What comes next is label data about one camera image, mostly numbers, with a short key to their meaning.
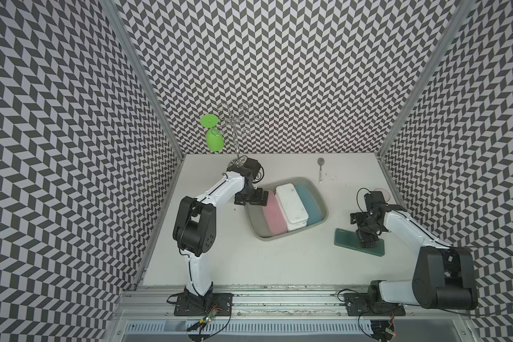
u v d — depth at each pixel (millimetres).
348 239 889
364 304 723
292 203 940
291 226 885
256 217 947
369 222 733
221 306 721
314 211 958
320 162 1149
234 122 1031
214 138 936
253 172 709
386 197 928
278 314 722
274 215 931
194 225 505
